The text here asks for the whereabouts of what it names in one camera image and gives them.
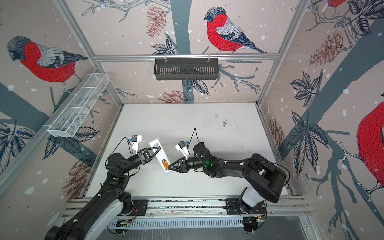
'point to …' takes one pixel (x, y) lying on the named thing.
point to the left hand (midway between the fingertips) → (158, 151)
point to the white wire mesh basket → (69, 120)
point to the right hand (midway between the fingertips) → (170, 169)
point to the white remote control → (160, 155)
